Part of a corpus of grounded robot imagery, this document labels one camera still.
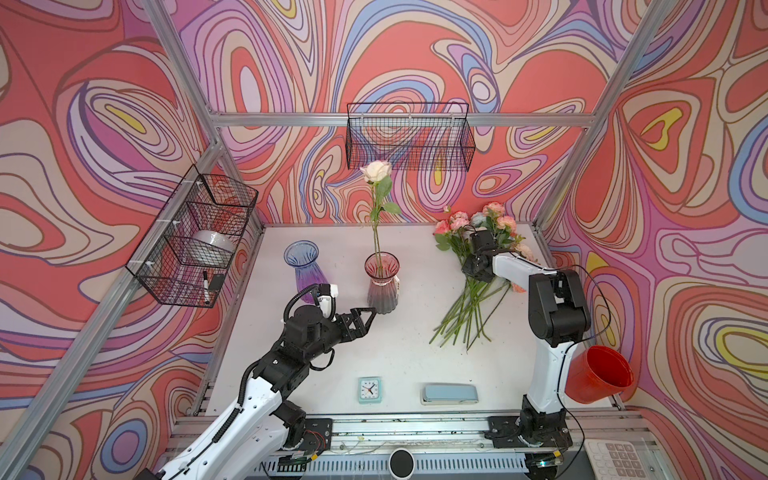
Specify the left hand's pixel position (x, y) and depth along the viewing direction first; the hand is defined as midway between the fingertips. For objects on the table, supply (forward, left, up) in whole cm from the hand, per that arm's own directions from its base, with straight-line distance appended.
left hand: (369, 313), depth 74 cm
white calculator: (-29, -58, -18) cm, 67 cm away
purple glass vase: (+21, +21, -2) cm, 30 cm away
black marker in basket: (+4, +40, +6) cm, 41 cm away
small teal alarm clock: (-13, 0, -17) cm, 22 cm away
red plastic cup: (-13, -54, -6) cm, 56 cm away
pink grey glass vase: (+11, -4, -4) cm, 12 cm away
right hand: (+25, -35, -18) cm, 47 cm away
